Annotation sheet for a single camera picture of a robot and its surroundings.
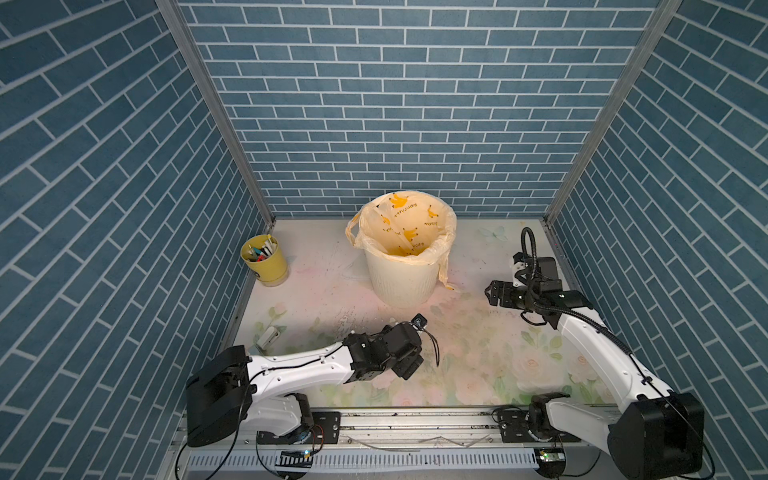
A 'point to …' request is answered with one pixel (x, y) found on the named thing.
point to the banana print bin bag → (407, 227)
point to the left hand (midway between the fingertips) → (415, 352)
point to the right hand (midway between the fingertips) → (502, 292)
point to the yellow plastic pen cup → (265, 257)
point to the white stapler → (268, 337)
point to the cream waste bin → (402, 284)
